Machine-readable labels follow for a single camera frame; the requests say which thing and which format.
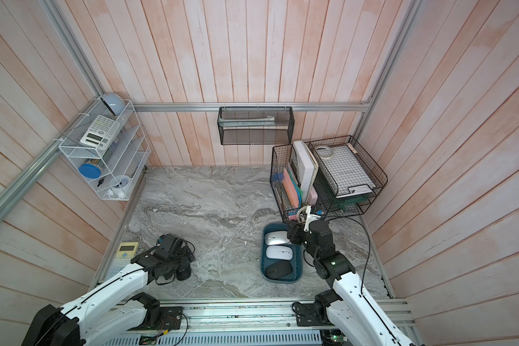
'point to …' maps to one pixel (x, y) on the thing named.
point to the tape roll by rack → (298, 215)
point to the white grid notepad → (347, 174)
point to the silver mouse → (277, 237)
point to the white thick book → (308, 169)
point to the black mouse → (277, 269)
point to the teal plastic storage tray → (296, 274)
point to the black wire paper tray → (352, 205)
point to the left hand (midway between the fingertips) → (186, 262)
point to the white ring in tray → (326, 148)
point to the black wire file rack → (299, 193)
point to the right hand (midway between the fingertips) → (292, 221)
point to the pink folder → (290, 189)
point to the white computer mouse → (280, 252)
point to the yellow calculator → (123, 257)
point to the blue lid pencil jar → (89, 171)
